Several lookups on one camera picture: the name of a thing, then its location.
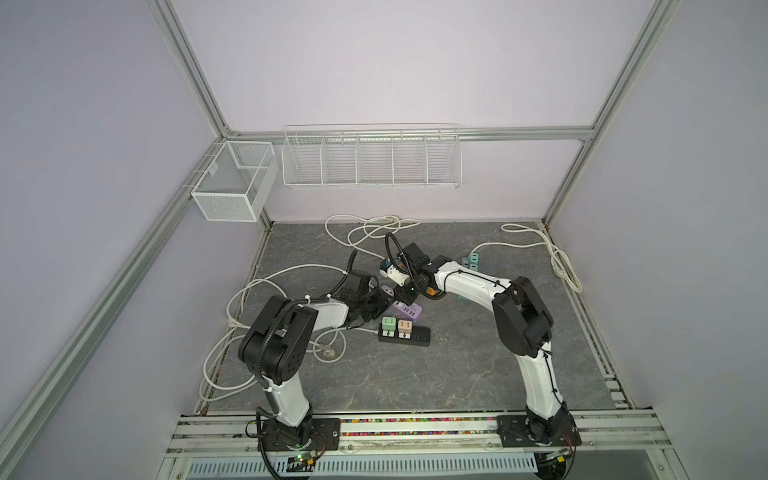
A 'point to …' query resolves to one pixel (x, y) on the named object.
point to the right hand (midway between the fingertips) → (400, 294)
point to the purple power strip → (411, 311)
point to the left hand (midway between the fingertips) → (395, 305)
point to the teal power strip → (471, 262)
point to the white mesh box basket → (236, 183)
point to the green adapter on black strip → (389, 326)
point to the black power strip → (420, 336)
